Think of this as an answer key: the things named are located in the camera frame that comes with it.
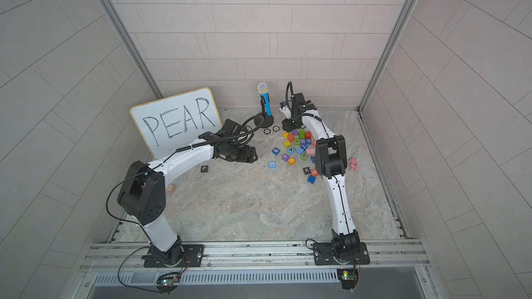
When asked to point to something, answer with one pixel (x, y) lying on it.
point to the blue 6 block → (276, 151)
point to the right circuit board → (348, 277)
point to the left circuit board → (167, 284)
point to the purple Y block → (285, 157)
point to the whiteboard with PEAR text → (171, 122)
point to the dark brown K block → (306, 170)
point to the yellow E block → (287, 144)
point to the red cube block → (308, 135)
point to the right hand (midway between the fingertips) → (289, 122)
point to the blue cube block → (311, 179)
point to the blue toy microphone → (263, 88)
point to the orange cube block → (291, 160)
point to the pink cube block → (311, 151)
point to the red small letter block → (314, 172)
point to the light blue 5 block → (272, 164)
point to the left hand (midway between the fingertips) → (255, 156)
